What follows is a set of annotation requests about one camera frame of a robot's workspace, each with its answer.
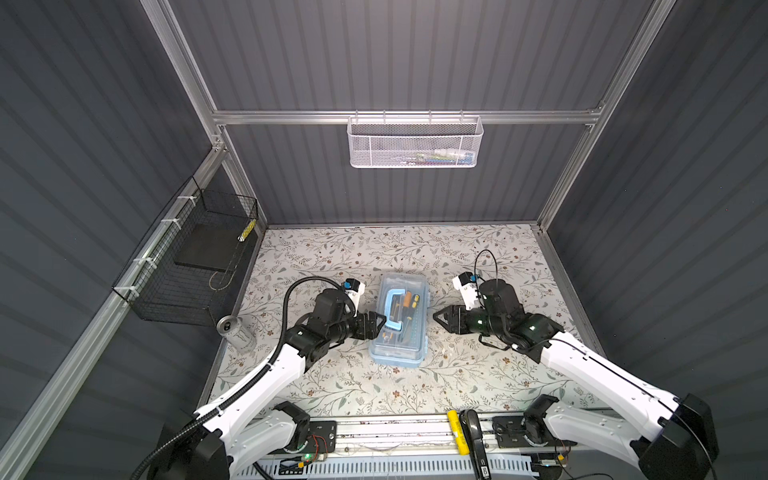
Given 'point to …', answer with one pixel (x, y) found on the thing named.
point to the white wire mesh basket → (415, 141)
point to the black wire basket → (155, 288)
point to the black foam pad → (213, 245)
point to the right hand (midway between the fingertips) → (441, 318)
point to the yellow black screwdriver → (416, 298)
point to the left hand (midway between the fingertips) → (376, 318)
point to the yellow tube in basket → (247, 230)
